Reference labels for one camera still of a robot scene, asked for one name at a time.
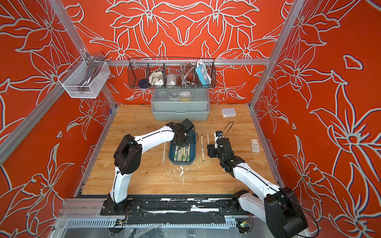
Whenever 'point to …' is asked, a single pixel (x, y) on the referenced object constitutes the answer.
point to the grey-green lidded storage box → (180, 104)
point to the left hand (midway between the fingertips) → (186, 142)
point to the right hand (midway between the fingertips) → (209, 144)
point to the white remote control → (255, 147)
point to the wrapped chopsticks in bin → (181, 153)
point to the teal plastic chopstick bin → (192, 151)
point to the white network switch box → (228, 112)
